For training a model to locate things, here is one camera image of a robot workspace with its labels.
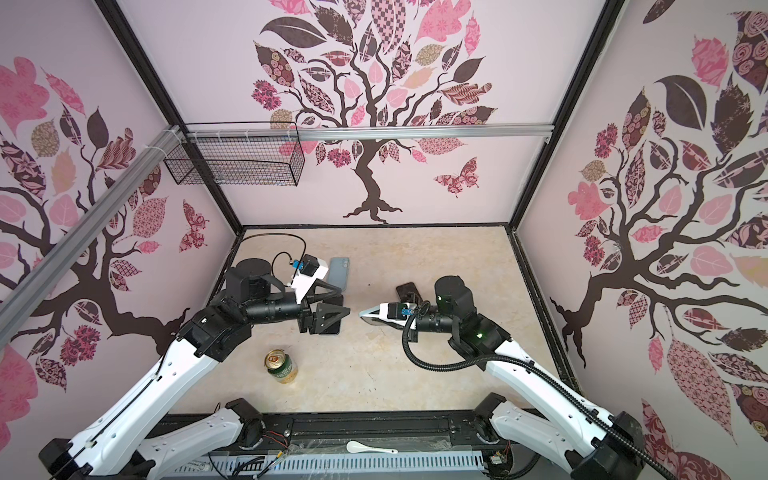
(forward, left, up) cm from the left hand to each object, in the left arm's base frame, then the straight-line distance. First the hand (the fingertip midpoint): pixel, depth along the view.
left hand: (342, 306), depth 63 cm
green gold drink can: (-6, +18, -20) cm, 27 cm away
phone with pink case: (+23, -17, -32) cm, 43 cm away
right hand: (+1, -8, -2) cm, 8 cm away
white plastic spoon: (-23, -2, -28) cm, 37 cm away
